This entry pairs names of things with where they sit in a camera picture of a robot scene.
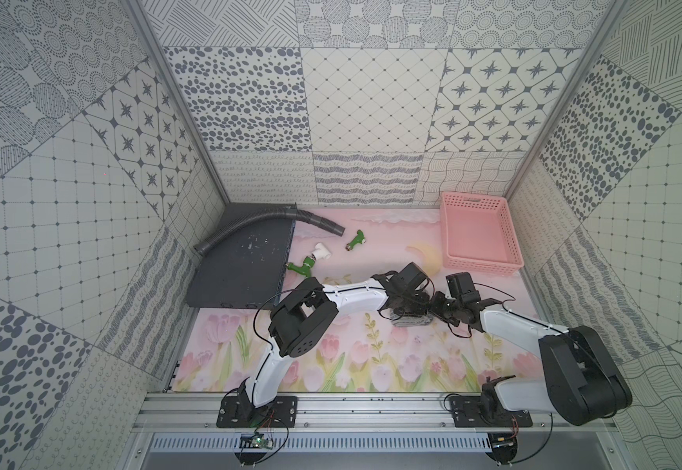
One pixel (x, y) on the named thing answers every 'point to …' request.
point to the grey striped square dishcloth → (411, 320)
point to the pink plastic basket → (479, 234)
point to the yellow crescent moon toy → (432, 256)
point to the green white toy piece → (309, 262)
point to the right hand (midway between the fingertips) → (430, 308)
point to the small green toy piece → (360, 238)
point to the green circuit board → (260, 442)
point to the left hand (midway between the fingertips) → (429, 301)
